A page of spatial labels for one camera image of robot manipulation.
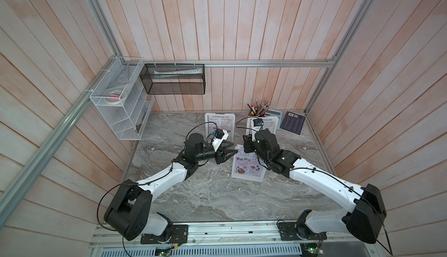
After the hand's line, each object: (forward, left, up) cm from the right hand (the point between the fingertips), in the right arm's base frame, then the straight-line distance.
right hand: (244, 135), depth 80 cm
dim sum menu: (+14, +16, -7) cm, 22 cm away
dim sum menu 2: (+12, -14, -5) cm, 19 cm away
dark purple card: (+29, -36, -23) cm, 52 cm away
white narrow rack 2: (+13, +8, -5) cm, 17 cm away
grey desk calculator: (+36, -22, -21) cm, 47 cm away
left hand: (-7, +5, -2) cm, 9 cm away
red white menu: (-9, -1, -13) cm, 16 cm away
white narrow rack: (-9, -1, -13) cm, 16 cm away
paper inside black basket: (+30, +44, +13) cm, 55 cm away
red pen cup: (+27, -11, -11) cm, 32 cm away
